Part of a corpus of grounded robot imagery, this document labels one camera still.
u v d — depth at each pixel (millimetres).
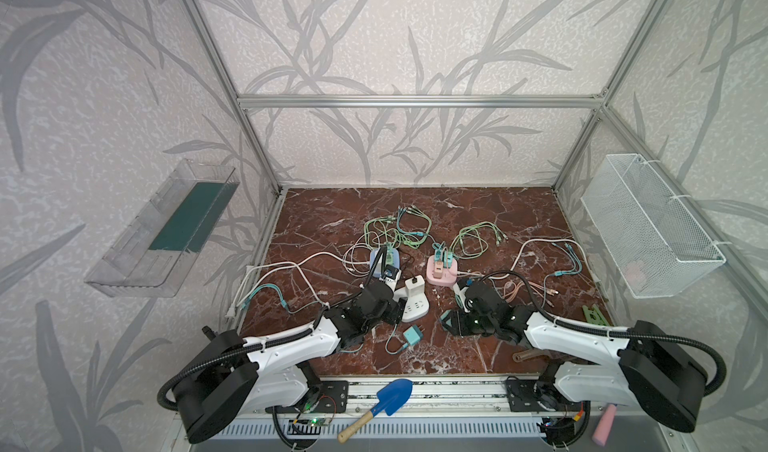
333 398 727
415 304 866
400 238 1031
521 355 789
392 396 737
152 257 633
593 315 866
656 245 629
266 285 926
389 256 896
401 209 1148
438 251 914
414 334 824
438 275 919
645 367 416
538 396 653
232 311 918
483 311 680
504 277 954
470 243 1046
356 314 638
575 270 968
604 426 690
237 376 410
